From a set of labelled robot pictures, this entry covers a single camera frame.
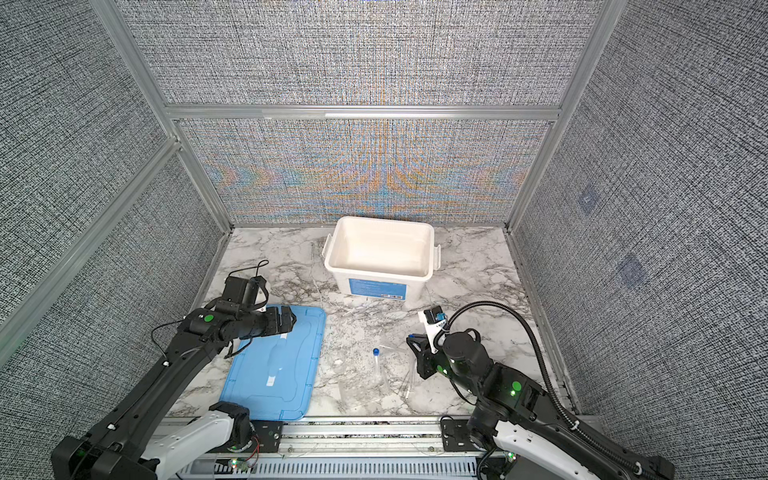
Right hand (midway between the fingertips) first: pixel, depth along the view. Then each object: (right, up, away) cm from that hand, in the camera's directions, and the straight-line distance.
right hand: (410, 338), depth 71 cm
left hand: (-33, +2, +9) cm, 35 cm away
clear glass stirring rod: (+1, -15, +11) cm, 19 cm away
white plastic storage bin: (-7, +19, +36) cm, 41 cm away
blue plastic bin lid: (-36, -14, +11) cm, 40 cm away
